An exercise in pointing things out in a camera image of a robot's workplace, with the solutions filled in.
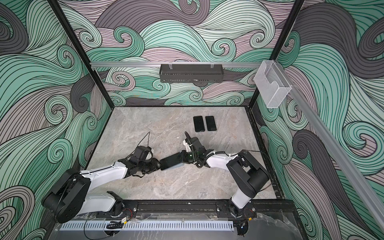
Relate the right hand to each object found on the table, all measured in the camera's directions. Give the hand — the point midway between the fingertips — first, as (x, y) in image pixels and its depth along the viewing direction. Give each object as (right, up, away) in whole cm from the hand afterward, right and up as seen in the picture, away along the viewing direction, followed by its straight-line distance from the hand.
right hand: (177, 159), depth 87 cm
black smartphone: (+23, +21, +25) cm, 40 cm away
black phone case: (+14, +21, +21) cm, 32 cm away
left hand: (-9, -4, 0) cm, 10 cm away
